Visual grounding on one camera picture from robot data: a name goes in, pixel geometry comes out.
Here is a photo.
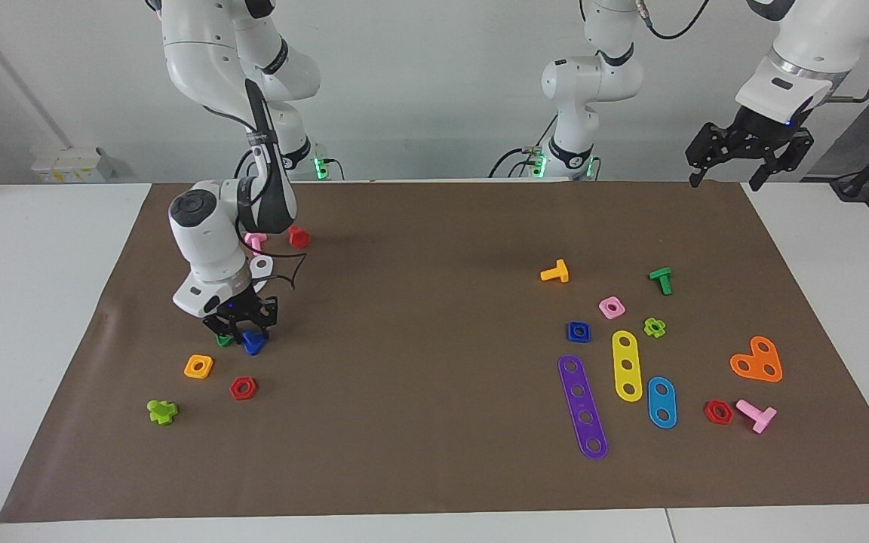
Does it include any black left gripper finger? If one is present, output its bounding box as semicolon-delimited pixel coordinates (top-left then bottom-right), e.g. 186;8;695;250
687;124;729;189
749;130;815;191

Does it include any brown table mat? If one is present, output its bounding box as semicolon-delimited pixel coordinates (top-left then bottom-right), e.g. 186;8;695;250
0;181;869;523

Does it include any orange three-hole corner plate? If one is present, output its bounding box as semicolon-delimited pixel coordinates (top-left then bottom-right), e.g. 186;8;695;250
729;336;784;383

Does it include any yellow three-hole strip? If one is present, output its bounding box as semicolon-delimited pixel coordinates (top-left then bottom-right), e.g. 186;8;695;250
612;330;643;403

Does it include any white box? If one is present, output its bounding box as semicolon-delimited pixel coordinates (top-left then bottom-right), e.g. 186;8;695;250
31;147;115;184

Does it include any light blue two-hole strip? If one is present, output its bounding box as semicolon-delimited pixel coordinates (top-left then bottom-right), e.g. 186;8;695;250
647;376;678;430

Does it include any purple four-hole strip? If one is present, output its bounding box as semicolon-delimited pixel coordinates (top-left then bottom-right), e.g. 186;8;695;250
557;354;609;460

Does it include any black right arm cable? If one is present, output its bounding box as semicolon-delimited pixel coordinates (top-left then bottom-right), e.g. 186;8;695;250
235;79;307;291

